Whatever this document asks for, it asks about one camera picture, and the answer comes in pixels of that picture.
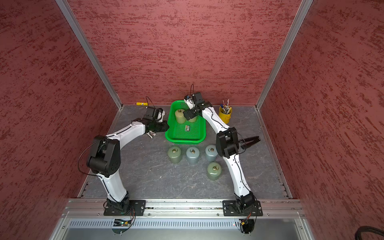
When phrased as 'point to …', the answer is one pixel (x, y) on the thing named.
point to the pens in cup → (225, 108)
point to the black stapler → (247, 142)
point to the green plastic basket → (186, 132)
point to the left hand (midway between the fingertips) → (167, 129)
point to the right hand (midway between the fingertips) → (191, 112)
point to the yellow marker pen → (140, 103)
